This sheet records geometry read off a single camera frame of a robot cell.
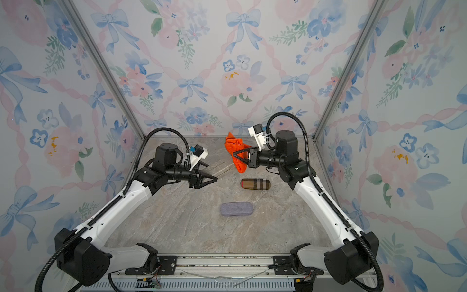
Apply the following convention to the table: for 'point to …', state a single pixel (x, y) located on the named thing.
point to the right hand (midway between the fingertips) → (235, 154)
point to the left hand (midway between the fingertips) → (214, 173)
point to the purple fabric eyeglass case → (236, 208)
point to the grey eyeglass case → (224, 170)
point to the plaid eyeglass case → (255, 184)
